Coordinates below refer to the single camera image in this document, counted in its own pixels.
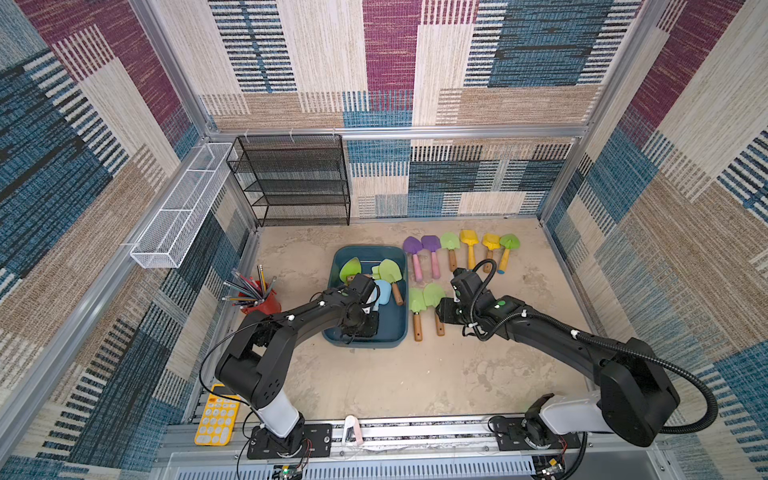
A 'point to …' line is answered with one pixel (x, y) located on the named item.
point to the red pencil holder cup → (264, 301)
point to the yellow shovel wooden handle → (491, 242)
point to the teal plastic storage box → (392, 331)
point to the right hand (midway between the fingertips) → (446, 314)
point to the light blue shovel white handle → (385, 290)
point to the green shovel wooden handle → (451, 241)
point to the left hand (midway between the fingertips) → (375, 330)
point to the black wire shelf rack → (293, 177)
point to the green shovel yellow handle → (508, 241)
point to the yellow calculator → (218, 419)
